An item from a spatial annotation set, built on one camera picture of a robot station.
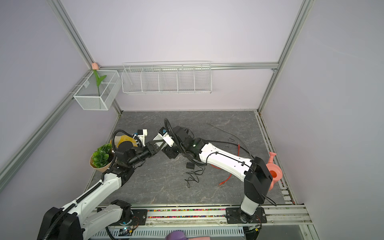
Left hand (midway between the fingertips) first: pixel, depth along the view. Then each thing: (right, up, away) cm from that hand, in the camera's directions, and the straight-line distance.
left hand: (165, 143), depth 75 cm
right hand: (+1, -1, +2) cm, 2 cm away
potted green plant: (-34, -8, +2) cm, 35 cm away
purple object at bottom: (+6, -42, -6) cm, 43 cm away
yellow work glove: (-39, 0, +29) cm, 48 cm away
